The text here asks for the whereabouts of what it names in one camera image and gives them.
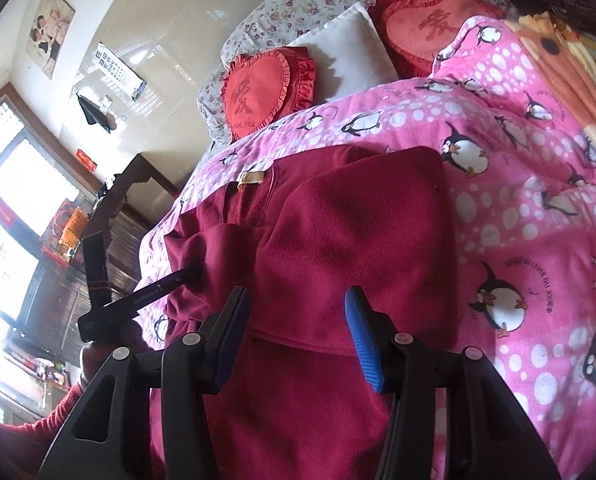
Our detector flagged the dark red fleece garment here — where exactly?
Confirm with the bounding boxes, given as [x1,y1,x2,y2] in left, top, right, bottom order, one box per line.
[164,144,458,479]

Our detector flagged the red sleeved forearm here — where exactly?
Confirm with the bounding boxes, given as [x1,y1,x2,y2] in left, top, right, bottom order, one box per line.
[0,385,83,479]

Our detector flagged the person left hand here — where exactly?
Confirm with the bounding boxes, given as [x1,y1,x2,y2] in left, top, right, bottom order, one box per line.
[80,321,151,388]

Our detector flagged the dark wooden cabinet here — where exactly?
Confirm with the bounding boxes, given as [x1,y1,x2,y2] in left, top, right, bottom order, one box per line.
[18,154,179,363]

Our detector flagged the small red heart pillow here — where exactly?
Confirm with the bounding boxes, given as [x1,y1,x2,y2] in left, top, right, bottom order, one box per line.
[221,47,316,140]

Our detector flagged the pink penguin blanket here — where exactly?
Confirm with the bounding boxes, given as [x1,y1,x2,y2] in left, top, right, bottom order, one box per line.
[140,18,596,479]

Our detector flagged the white pillow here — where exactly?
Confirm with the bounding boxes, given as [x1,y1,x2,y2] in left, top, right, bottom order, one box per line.
[289,2,398,104]

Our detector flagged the large red heart pillow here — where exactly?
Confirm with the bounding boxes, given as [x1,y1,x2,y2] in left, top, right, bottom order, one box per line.
[368,0,505,78]

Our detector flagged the orange cartoon blanket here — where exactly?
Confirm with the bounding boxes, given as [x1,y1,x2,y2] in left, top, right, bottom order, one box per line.
[505,12,596,145]

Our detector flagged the wall calendar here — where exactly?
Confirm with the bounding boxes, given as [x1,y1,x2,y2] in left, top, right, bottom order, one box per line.
[92,42,147,101]

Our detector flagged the wall photo poster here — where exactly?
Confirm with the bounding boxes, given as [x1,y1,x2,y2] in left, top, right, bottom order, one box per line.
[25,0,75,79]

